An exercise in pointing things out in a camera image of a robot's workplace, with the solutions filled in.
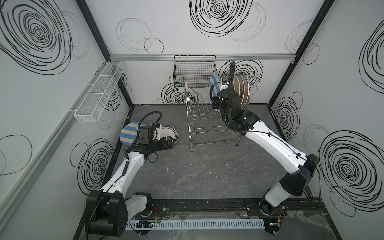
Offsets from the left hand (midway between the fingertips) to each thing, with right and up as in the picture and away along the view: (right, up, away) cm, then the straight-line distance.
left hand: (169, 140), depth 84 cm
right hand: (+26, +26, -13) cm, 39 cm away
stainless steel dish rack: (+23, +9, +22) cm, 32 cm away
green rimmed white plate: (-4, +4, +19) cm, 20 cm away
